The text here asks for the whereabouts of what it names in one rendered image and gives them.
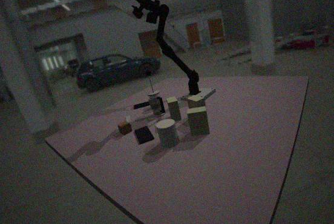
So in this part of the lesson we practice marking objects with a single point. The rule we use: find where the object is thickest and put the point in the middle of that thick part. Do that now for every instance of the tan-brown cube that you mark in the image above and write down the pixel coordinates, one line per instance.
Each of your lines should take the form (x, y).
(125, 128)

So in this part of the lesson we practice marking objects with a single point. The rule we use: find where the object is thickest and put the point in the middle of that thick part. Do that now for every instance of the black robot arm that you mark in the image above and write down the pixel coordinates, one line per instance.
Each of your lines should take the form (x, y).
(162, 11)

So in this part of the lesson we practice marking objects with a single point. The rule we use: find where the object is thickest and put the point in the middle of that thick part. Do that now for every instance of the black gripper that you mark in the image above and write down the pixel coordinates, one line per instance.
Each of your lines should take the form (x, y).
(147, 4)

